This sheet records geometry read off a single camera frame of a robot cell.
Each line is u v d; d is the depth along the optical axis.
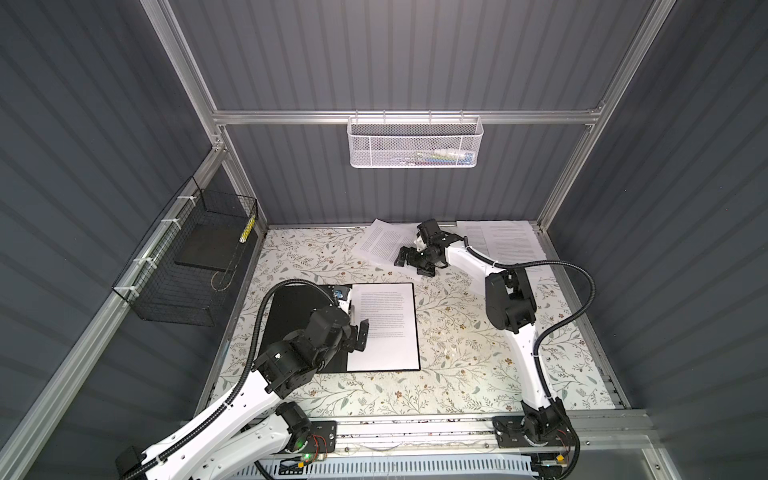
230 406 0.44
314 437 0.72
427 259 0.91
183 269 0.72
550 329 0.60
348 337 0.55
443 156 0.91
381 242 1.16
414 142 1.23
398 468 0.77
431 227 0.87
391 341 0.90
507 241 1.13
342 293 0.63
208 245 0.74
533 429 0.66
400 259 0.96
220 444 0.43
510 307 0.63
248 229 0.82
